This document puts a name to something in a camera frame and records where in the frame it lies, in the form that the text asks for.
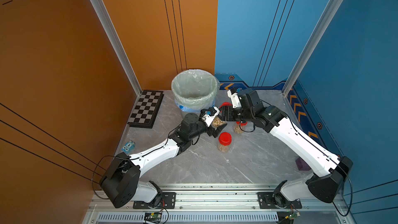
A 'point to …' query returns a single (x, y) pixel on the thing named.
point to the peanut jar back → (237, 129)
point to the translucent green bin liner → (195, 88)
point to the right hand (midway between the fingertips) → (221, 112)
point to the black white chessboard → (145, 110)
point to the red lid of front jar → (225, 104)
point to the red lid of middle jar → (225, 138)
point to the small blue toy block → (128, 147)
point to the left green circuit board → (154, 216)
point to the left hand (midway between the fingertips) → (220, 115)
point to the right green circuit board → (293, 215)
